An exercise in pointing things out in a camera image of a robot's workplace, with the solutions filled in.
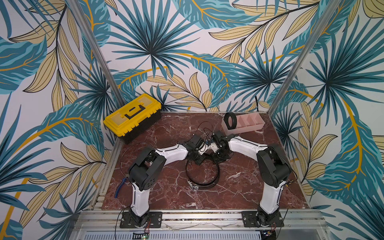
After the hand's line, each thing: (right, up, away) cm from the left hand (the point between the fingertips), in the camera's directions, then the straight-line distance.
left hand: (201, 159), depth 93 cm
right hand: (+8, -1, 0) cm, 9 cm away
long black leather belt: (+2, -13, -9) cm, 16 cm away
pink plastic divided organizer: (+35, +24, +23) cm, 48 cm away
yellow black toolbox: (-42, +25, 0) cm, 49 cm away
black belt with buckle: (+22, +25, +5) cm, 34 cm away
